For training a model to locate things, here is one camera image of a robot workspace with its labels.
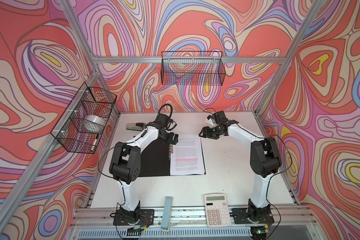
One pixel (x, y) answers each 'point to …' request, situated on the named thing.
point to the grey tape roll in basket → (96, 119)
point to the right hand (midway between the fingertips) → (204, 138)
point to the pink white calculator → (217, 210)
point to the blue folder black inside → (154, 160)
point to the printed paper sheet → (187, 158)
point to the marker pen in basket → (94, 143)
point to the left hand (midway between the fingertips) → (172, 138)
